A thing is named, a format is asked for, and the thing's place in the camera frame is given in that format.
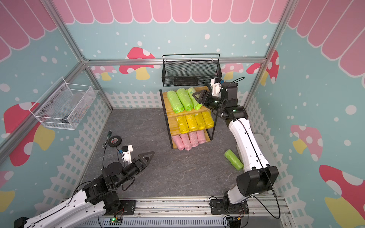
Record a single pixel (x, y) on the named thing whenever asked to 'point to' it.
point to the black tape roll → (114, 141)
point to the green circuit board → (115, 222)
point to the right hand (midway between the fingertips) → (195, 96)
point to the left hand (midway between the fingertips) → (153, 158)
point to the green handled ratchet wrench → (104, 145)
